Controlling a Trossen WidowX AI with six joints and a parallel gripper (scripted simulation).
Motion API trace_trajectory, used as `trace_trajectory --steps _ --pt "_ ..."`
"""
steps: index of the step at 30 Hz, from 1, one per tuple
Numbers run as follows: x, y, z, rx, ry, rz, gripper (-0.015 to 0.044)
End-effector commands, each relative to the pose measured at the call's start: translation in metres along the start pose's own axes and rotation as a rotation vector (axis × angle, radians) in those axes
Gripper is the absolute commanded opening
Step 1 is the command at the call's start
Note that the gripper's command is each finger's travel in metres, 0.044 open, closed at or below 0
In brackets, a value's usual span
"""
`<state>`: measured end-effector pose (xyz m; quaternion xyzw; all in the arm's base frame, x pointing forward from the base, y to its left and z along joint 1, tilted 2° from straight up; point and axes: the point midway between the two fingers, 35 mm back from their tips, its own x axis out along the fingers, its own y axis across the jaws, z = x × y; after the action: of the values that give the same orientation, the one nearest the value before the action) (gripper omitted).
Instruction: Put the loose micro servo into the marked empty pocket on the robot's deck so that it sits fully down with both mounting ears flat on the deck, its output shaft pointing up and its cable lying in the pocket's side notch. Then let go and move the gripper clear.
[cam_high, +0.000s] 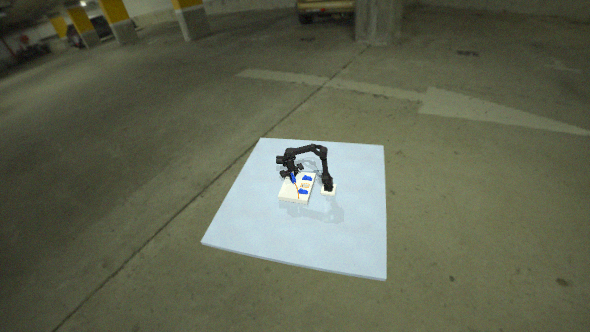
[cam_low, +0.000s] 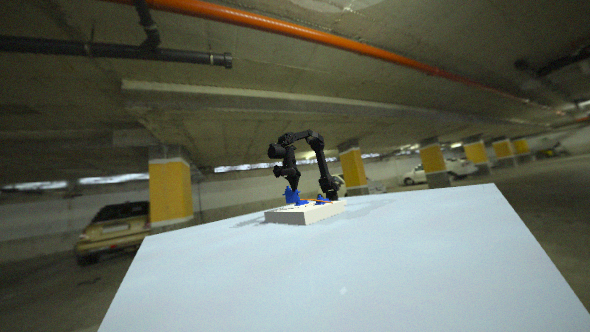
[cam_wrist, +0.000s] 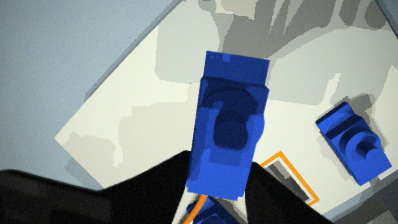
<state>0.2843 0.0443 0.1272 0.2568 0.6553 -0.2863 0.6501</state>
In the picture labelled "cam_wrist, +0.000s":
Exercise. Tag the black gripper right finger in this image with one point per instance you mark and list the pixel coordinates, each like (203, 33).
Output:
(270, 202)

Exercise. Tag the white flat deck panel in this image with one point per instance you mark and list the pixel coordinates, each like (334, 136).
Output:
(331, 116)

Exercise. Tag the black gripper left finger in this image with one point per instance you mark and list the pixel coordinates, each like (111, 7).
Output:
(151, 197)

